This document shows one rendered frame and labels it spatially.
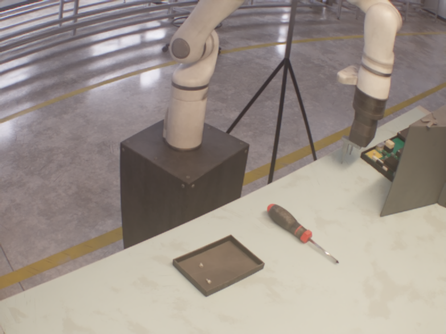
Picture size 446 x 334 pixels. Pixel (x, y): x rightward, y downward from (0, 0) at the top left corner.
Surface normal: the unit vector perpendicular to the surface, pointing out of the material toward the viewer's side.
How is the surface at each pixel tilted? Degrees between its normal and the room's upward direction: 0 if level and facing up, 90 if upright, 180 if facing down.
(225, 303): 0
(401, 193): 90
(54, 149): 0
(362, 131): 70
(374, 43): 102
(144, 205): 90
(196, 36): 93
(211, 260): 0
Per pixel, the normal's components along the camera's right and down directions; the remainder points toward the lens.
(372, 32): -0.68, 0.57
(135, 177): -0.60, 0.40
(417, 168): 0.29, 0.58
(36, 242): 0.11, -0.82
